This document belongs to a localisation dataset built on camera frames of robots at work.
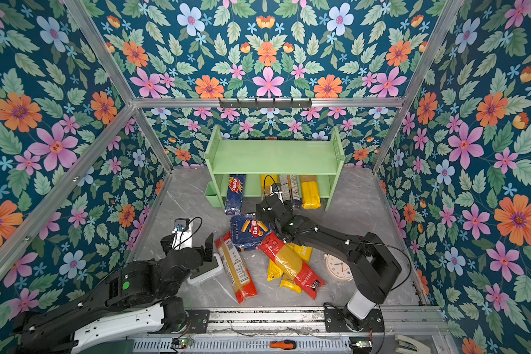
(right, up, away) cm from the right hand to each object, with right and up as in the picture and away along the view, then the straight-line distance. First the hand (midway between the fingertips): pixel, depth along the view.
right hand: (268, 203), depth 86 cm
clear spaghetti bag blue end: (+10, +7, +7) cm, 13 cm away
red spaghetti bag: (+9, -23, -5) cm, 25 cm away
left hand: (-18, -8, -20) cm, 28 cm away
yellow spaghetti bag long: (-1, +10, +9) cm, 13 cm away
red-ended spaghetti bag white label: (-12, -24, -4) cm, 28 cm away
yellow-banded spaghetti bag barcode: (+17, +4, +5) cm, 19 cm away
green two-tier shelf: (+25, +22, +29) cm, 44 cm away
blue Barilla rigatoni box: (-9, -12, +5) cm, 15 cm away
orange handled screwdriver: (+7, -43, -17) cm, 47 cm away
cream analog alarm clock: (+27, -24, -4) cm, 36 cm away
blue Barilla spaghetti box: (-14, +4, +3) cm, 15 cm away
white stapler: (+44, -43, -18) cm, 64 cm away
